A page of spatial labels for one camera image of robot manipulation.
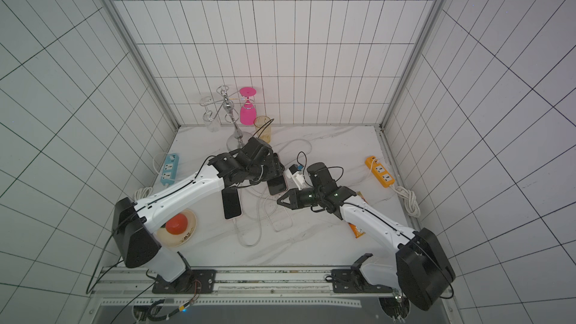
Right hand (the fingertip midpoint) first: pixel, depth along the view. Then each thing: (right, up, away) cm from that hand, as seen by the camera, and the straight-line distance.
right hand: (273, 204), depth 75 cm
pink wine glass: (-14, +35, +26) cm, 46 cm away
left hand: (0, +9, +3) cm, 10 cm away
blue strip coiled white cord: (-58, -1, +19) cm, 61 cm away
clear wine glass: (-28, +32, +16) cm, 45 cm away
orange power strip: (+46, +8, +23) cm, 52 cm away
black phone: (-19, -4, +16) cm, 25 cm away
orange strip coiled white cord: (+54, -3, +13) cm, 56 cm away
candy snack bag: (+31, -12, +7) cm, 34 cm away
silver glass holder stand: (-20, +23, +34) cm, 46 cm away
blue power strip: (-49, +6, +23) cm, 54 cm away
